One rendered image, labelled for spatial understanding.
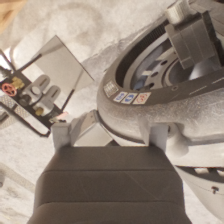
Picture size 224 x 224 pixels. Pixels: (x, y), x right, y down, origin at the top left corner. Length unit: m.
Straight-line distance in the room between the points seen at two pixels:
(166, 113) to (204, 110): 0.06
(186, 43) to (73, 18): 0.93
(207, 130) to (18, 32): 1.31
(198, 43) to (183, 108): 0.14
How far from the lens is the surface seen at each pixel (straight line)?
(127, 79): 0.63
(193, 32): 0.36
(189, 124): 0.26
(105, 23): 1.15
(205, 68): 0.77
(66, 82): 1.37
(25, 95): 0.96
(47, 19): 1.26
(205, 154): 0.28
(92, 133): 0.48
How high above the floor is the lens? 1.13
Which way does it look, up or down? 51 degrees down
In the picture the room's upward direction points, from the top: 170 degrees counter-clockwise
